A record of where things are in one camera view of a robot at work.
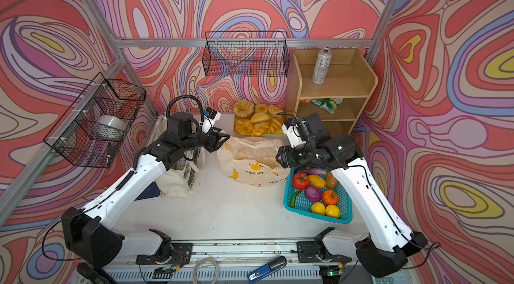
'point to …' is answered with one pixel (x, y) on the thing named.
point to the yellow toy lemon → (318, 207)
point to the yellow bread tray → (260, 128)
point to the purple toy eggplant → (313, 171)
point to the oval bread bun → (258, 117)
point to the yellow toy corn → (316, 181)
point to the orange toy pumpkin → (330, 197)
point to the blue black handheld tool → (275, 264)
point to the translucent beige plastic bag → (252, 161)
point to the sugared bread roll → (243, 108)
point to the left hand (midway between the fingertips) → (226, 131)
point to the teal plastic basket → (296, 201)
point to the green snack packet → (329, 104)
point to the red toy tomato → (300, 181)
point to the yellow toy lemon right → (332, 211)
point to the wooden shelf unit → (335, 84)
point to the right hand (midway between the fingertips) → (286, 162)
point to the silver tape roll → (113, 121)
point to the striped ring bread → (243, 126)
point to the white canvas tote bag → (173, 182)
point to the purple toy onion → (313, 193)
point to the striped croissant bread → (275, 124)
